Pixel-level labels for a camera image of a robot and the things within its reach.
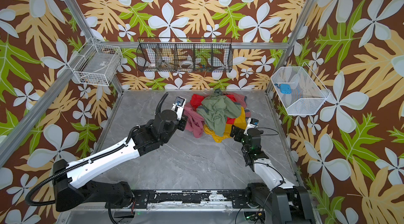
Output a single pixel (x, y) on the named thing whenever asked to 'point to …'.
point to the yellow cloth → (239, 121)
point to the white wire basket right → (308, 92)
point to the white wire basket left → (96, 64)
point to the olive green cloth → (216, 109)
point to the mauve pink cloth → (242, 100)
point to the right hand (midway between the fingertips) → (237, 127)
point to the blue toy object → (285, 89)
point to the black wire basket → (184, 54)
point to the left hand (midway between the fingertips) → (182, 108)
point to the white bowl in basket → (187, 64)
